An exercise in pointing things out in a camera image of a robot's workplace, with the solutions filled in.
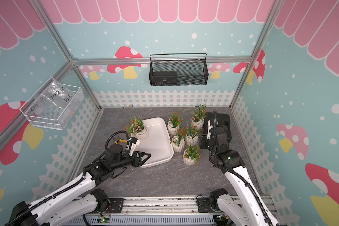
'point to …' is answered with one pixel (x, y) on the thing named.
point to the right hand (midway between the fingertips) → (203, 135)
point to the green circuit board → (103, 221)
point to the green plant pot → (191, 135)
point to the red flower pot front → (191, 155)
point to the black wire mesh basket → (178, 72)
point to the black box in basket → (164, 78)
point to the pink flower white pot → (136, 128)
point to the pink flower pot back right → (199, 114)
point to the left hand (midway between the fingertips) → (147, 157)
